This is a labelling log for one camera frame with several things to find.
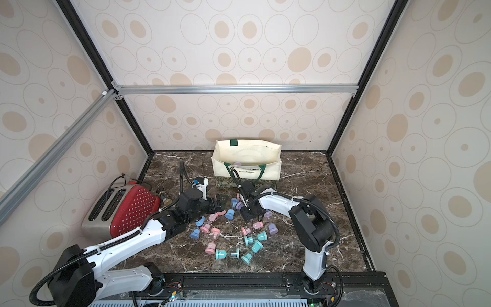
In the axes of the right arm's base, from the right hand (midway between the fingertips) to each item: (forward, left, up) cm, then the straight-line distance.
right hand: (256, 213), depth 93 cm
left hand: (-2, +12, +18) cm, 21 cm away
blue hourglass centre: (-3, +12, +3) cm, 13 cm away
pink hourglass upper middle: (-2, +18, +2) cm, 18 cm away
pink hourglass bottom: (-19, +18, +3) cm, 26 cm away
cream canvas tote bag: (+28, +3, +9) cm, 29 cm away
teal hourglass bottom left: (-20, +14, +2) cm, 25 cm away
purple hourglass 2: (-9, -8, +2) cm, 12 cm away
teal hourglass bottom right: (-16, -1, +2) cm, 16 cm away
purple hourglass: (+2, +8, +4) cm, 9 cm away
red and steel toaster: (-11, +54, +19) cm, 59 cm away
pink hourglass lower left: (-10, +22, +3) cm, 25 cm away
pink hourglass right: (-7, -1, +2) cm, 7 cm away
